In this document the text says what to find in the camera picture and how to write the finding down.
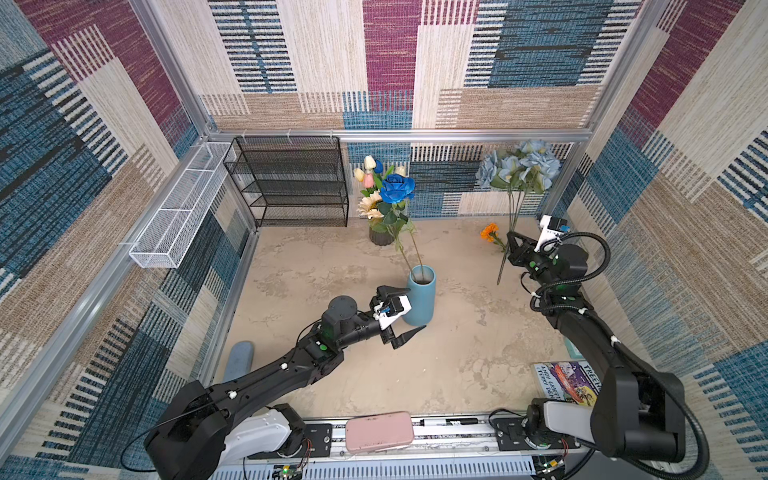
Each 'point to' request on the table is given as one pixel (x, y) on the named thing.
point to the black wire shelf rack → (291, 181)
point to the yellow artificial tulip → (359, 173)
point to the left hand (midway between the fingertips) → (415, 302)
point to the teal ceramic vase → (421, 296)
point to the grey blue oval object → (240, 360)
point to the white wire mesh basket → (165, 239)
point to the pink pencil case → (384, 431)
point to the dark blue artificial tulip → (379, 166)
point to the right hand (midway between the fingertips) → (507, 235)
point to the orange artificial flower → (490, 233)
